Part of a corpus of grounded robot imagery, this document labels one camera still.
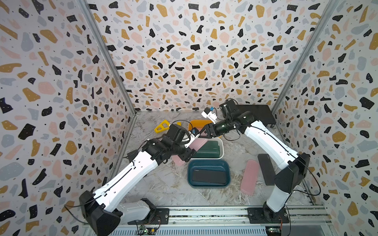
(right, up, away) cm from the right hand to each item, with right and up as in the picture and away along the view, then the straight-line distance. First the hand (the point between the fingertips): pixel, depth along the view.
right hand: (200, 135), depth 72 cm
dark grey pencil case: (+5, -25, +16) cm, 30 cm away
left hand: (-5, -5, +1) cm, 7 cm away
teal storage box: (+12, -19, +18) cm, 28 cm away
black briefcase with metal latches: (+52, +16, +52) cm, 76 cm away
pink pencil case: (+30, -26, +16) cm, 42 cm away
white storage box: (+8, -10, +22) cm, 25 cm away
